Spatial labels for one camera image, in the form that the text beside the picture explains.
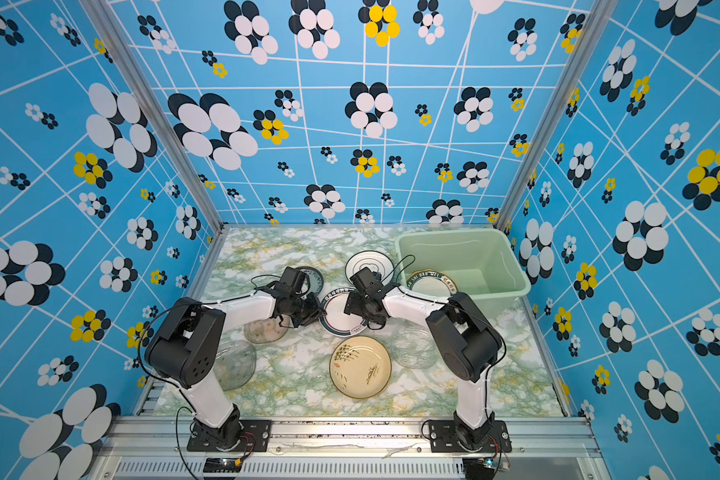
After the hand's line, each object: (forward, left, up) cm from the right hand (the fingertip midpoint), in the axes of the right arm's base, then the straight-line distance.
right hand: (357, 311), depth 95 cm
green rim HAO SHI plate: (+11, -26, 0) cm, 28 cm away
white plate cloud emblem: (+21, -5, 0) cm, 21 cm away
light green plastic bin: (+15, -41, +7) cm, 44 cm away
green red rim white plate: (-3, +7, -1) cm, 8 cm away
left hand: (-1, +9, +1) cm, 9 cm away
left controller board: (-41, +32, -3) cm, 52 cm away
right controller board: (-41, -30, -2) cm, 50 cm away
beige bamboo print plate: (-17, -1, -1) cm, 18 cm away
